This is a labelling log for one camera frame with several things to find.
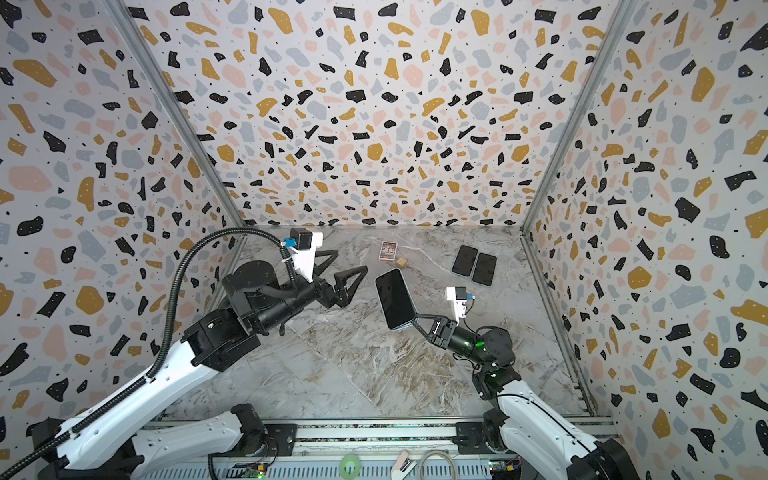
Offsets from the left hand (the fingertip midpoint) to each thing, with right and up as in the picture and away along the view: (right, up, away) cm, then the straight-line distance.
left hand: (349, 256), depth 58 cm
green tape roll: (-4, -50, +12) cm, 51 cm away
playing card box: (+5, +2, +55) cm, 55 cm away
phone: (+34, -1, +54) cm, 64 cm away
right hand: (+11, -14, +7) cm, 20 cm away
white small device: (+10, -49, +11) cm, 51 cm away
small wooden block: (+10, -3, +52) cm, 53 cm away
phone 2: (+40, -5, +52) cm, 66 cm away
